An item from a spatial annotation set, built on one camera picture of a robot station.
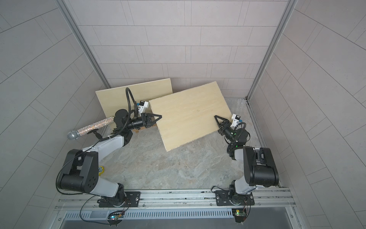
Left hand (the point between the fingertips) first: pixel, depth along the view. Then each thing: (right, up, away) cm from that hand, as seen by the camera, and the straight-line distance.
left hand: (162, 119), depth 75 cm
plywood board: (-30, +11, +6) cm, 32 cm away
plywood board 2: (+14, +2, +3) cm, 15 cm away
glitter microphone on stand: (-41, -7, -7) cm, 42 cm away
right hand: (+29, 0, +7) cm, 30 cm away
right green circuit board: (+39, -46, -7) cm, 60 cm away
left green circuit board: (-19, -43, -12) cm, 49 cm away
